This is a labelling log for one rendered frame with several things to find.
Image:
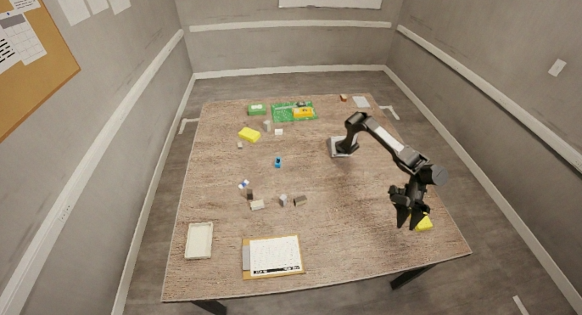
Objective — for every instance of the green flat mat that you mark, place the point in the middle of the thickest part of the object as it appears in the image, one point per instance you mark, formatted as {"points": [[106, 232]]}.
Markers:
{"points": [[283, 115]]}

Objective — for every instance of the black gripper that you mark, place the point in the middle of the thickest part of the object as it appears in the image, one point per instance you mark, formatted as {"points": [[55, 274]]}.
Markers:
{"points": [[404, 206]]}

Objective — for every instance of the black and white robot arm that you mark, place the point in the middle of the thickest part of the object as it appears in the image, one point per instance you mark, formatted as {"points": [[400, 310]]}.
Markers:
{"points": [[406, 156]]}

